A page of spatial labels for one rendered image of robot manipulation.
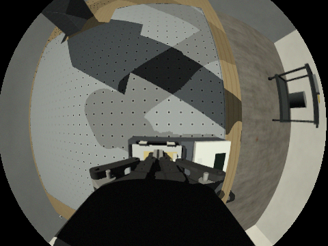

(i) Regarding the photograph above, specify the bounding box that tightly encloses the black dock with white console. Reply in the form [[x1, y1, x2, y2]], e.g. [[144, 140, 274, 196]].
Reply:
[[128, 136, 231, 172]]

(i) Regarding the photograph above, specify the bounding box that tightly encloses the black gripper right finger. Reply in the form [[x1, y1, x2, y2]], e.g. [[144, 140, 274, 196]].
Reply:
[[158, 150, 226, 196]]

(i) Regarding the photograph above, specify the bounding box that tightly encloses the grey flat work mat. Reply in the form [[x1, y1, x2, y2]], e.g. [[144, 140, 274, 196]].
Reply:
[[30, 3, 226, 210]]

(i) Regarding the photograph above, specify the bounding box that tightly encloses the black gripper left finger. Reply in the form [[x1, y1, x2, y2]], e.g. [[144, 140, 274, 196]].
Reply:
[[90, 149, 159, 190]]

